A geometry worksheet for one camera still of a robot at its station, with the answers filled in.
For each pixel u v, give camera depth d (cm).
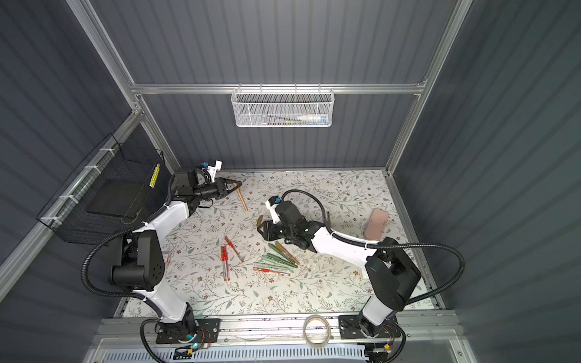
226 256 91
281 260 89
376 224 97
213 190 79
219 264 89
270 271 87
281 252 91
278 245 93
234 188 84
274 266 88
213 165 82
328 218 102
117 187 76
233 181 84
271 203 74
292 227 64
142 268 48
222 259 89
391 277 44
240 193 85
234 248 93
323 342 72
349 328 73
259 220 102
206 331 72
